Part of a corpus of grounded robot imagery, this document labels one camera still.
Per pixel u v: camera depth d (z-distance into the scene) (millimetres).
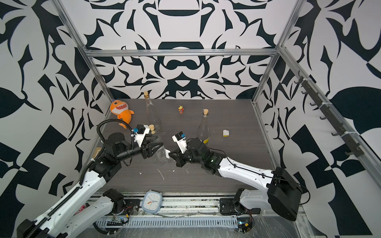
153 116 918
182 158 653
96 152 915
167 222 713
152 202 732
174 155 725
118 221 694
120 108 1051
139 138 621
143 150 616
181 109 1081
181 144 665
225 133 1002
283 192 410
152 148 637
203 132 890
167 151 728
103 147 560
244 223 716
